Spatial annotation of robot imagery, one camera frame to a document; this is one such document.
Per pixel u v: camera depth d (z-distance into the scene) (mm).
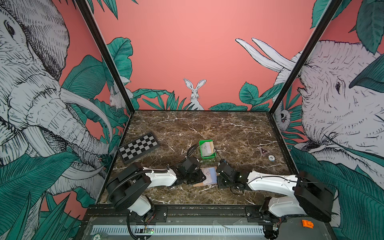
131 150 930
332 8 698
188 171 691
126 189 435
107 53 860
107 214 747
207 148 932
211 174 859
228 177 648
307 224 700
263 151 980
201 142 985
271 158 953
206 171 879
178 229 741
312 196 429
